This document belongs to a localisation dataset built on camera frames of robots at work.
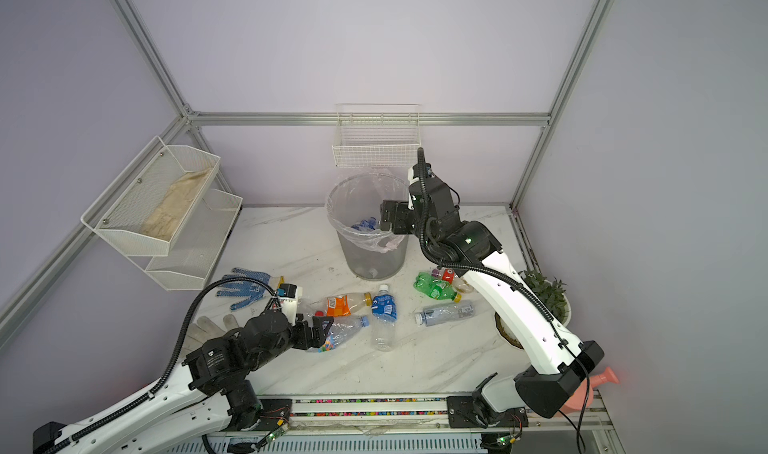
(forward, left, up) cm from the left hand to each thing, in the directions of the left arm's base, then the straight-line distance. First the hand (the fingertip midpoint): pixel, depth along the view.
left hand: (317, 321), depth 73 cm
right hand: (+18, -19, +23) cm, 35 cm away
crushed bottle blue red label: (+36, -12, -3) cm, 38 cm away
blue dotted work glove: (+17, +28, -16) cm, 36 cm away
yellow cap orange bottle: (+11, -3, -13) cm, 17 cm away
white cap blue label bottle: (+7, -17, -12) cm, 21 cm away
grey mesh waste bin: (+24, -10, -10) cm, 28 cm away
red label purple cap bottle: (+20, -37, -11) cm, 43 cm away
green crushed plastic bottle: (+16, -33, -12) cm, 39 cm away
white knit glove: (+3, +39, -16) cm, 43 cm away
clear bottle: (+8, -33, -15) cm, 37 cm away
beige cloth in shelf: (+21, +40, +14) cm, 48 cm away
